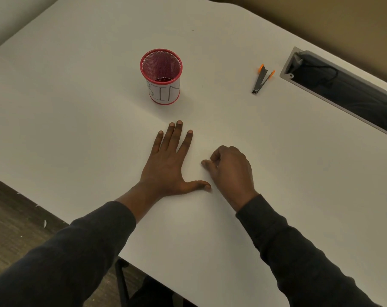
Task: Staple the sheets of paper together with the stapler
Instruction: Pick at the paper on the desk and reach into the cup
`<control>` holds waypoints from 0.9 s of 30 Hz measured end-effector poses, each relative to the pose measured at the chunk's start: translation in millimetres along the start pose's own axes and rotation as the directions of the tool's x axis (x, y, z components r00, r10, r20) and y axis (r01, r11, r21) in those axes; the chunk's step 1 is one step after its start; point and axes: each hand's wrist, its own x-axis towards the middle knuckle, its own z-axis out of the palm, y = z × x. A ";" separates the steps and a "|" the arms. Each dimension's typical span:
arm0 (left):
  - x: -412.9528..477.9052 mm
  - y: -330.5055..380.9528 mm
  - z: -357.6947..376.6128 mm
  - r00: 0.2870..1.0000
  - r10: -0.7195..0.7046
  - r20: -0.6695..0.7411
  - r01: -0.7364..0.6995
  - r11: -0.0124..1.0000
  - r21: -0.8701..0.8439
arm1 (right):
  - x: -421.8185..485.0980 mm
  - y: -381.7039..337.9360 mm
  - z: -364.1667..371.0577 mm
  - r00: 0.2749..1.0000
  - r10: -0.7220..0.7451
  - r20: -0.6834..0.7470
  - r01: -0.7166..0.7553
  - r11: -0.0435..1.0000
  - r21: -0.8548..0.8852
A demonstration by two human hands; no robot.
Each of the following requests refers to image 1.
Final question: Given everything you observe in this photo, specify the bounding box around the person's left hand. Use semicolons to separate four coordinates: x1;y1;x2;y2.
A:
140;120;212;199

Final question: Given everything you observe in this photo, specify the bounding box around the person's right hand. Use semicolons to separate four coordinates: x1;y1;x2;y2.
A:
201;146;259;212

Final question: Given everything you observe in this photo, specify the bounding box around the person's right forearm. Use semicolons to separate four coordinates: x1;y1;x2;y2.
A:
225;192;383;307

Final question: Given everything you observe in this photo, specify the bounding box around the person's left forearm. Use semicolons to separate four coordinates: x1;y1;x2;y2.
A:
0;181;163;307

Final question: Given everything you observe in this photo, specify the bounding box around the red mesh pen cup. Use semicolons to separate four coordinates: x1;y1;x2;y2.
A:
140;49;183;105

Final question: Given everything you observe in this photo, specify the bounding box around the orange and grey staple remover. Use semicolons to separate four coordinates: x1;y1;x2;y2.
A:
252;64;276;94

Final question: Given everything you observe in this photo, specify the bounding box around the black chair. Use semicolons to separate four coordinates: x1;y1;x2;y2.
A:
114;257;197;307

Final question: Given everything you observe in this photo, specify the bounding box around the black cable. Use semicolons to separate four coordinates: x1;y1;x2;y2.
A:
288;52;339;90

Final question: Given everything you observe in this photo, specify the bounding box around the grey cable tray opening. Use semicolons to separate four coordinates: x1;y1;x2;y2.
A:
279;46;387;140

